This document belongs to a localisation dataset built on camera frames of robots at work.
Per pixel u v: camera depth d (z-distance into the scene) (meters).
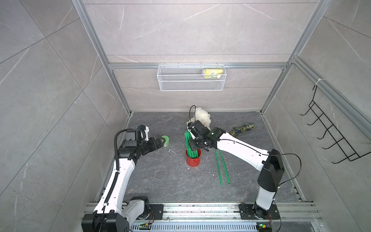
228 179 0.84
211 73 0.84
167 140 0.98
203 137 0.60
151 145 0.69
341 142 0.63
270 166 0.44
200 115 0.90
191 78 1.01
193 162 0.84
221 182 0.84
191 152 0.86
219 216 0.73
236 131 1.05
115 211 0.39
